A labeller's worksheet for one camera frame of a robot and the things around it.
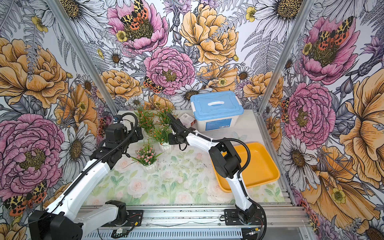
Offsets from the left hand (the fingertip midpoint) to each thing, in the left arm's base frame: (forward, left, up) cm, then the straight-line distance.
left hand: (132, 134), depth 81 cm
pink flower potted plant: (-11, -8, -5) cm, 15 cm away
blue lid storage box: (+22, -47, -5) cm, 52 cm away
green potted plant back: (+20, -14, -7) cm, 26 cm away
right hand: (+5, -18, -16) cm, 25 cm away
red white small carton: (+25, -28, -18) cm, 42 cm away
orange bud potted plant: (+9, -11, -10) cm, 17 cm away
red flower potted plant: (+16, -2, -6) cm, 18 cm away
